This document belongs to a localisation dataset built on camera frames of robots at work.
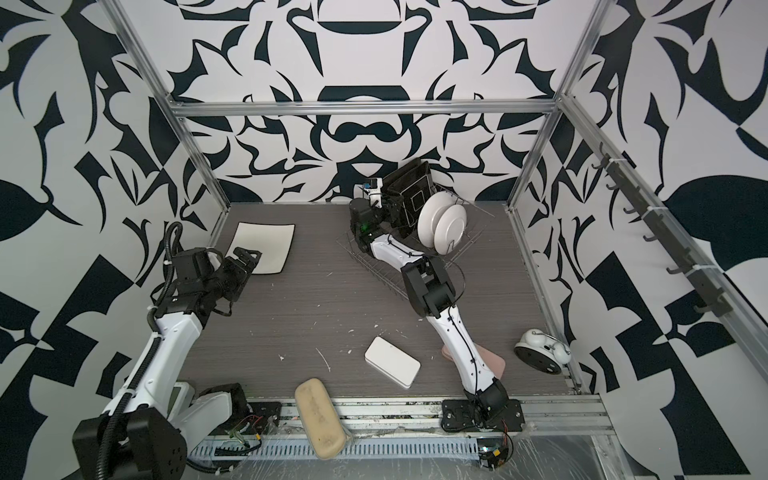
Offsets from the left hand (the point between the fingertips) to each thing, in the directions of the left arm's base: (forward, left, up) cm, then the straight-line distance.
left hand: (253, 258), depth 81 cm
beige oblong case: (-37, -19, -15) cm, 44 cm away
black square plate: (+29, -45, -1) cm, 53 cm away
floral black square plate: (+21, -44, -13) cm, 51 cm away
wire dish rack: (+23, -69, -13) cm, 74 cm away
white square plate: (+22, +5, -21) cm, 31 cm away
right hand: (+25, -41, -1) cm, 48 cm away
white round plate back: (+19, -50, -5) cm, 53 cm away
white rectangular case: (-23, -37, -16) cm, 46 cm away
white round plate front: (+14, -56, -7) cm, 59 cm away
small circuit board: (-43, -59, -20) cm, 76 cm away
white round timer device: (-24, -73, -9) cm, 77 cm away
